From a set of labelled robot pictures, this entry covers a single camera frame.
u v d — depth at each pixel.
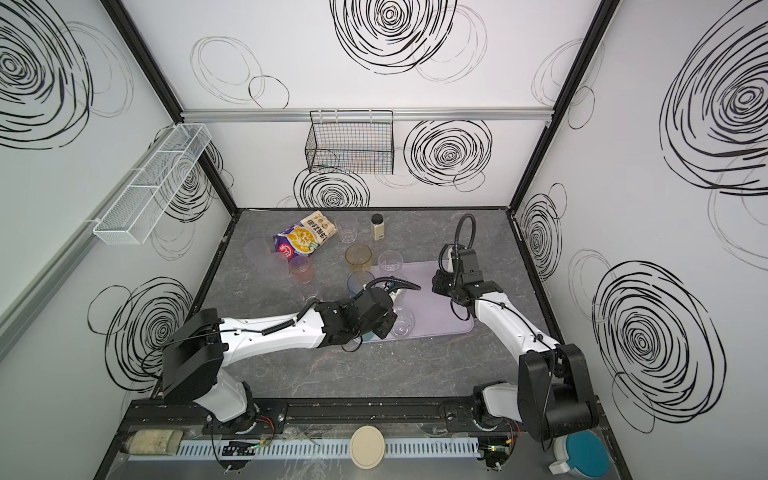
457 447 0.71
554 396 0.40
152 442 0.67
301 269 1.00
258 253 0.99
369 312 0.61
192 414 0.76
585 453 0.63
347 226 1.09
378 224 1.05
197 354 0.42
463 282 0.67
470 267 0.67
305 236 1.09
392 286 0.70
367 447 0.64
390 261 0.99
